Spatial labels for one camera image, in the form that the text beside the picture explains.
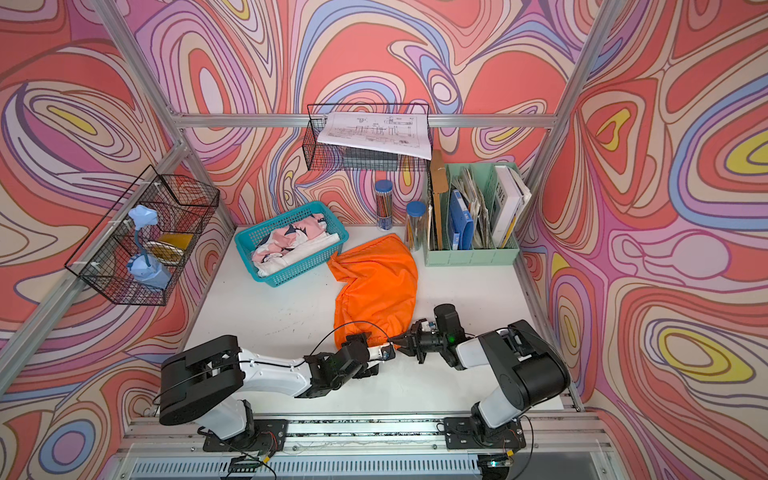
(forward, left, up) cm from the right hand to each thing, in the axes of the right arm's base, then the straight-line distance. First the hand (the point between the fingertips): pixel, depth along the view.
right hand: (390, 347), depth 83 cm
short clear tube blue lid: (+39, -11, +9) cm, 42 cm away
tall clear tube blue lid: (+52, 0, +8) cm, 53 cm away
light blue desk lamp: (+8, +56, +30) cm, 64 cm away
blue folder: (+33, -24, +14) cm, 43 cm away
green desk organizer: (+37, -30, +13) cm, 49 cm away
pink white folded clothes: (+42, +36, +1) cm, 55 cm away
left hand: (+2, +4, -2) cm, 5 cm away
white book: (+40, -42, +21) cm, 62 cm away
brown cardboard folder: (+39, -17, +26) cm, 50 cm away
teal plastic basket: (+41, +51, +3) cm, 65 cm away
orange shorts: (+22, +2, -3) cm, 22 cm away
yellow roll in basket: (+15, +52, +29) cm, 62 cm away
